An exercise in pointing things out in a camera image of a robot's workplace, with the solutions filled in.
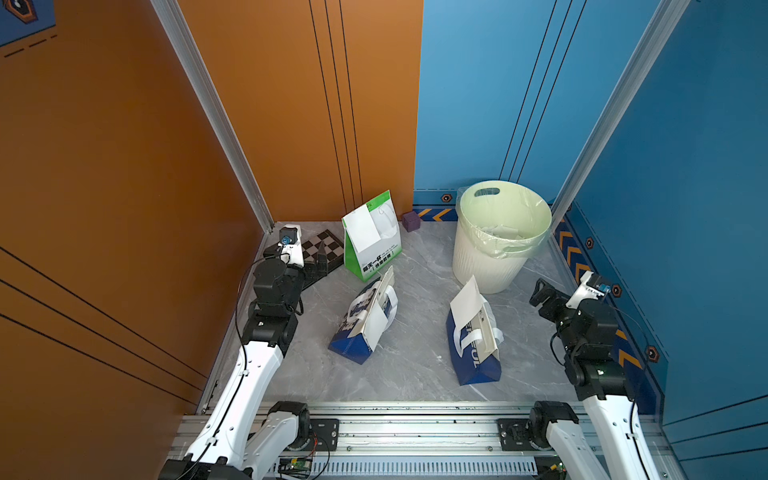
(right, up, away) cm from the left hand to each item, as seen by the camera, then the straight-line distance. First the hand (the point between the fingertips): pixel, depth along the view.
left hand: (304, 238), depth 73 cm
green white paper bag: (+18, -4, +28) cm, 33 cm away
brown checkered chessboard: (0, -4, +35) cm, 35 cm away
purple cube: (+29, +8, +43) cm, 52 cm away
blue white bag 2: (+41, -26, -4) cm, 49 cm away
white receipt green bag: (+13, +4, +17) cm, 21 cm away
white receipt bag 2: (+18, -19, -2) cm, 27 cm away
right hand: (+62, -12, +1) cm, 63 cm away
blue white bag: (+13, -29, +3) cm, 31 cm away
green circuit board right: (+59, -54, -4) cm, 80 cm away
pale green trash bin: (+59, +6, +30) cm, 67 cm away
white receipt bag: (+40, -16, -1) cm, 43 cm away
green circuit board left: (-1, -55, -1) cm, 55 cm away
